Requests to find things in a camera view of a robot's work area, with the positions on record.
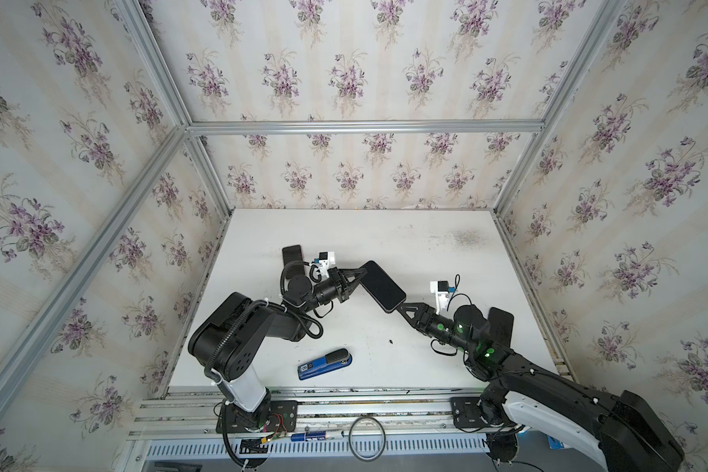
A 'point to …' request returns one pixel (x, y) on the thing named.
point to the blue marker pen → (316, 436)
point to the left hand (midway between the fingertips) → (368, 272)
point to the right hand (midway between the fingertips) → (395, 312)
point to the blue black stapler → (332, 361)
